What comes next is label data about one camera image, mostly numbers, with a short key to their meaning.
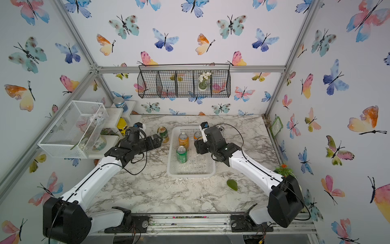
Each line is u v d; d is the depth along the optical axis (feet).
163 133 3.23
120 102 3.21
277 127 3.61
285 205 1.34
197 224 2.47
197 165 3.07
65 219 1.28
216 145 1.97
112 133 3.20
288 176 1.44
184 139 3.06
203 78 2.91
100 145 2.65
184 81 3.23
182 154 2.85
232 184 2.85
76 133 2.53
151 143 2.37
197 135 3.08
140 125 2.45
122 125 3.31
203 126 2.33
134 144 2.09
